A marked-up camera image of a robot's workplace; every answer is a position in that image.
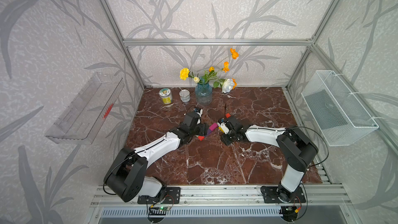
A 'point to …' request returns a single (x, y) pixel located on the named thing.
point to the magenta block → (213, 126)
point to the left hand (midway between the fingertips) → (204, 125)
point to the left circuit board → (160, 210)
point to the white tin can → (185, 95)
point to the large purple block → (209, 131)
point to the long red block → (228, 115)
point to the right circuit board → (289, 213)
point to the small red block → (201, 138)
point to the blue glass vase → (203, 94)
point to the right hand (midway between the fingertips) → (223, 136)
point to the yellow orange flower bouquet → (228, 84)
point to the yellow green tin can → (166, 95)
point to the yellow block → (221, 128)
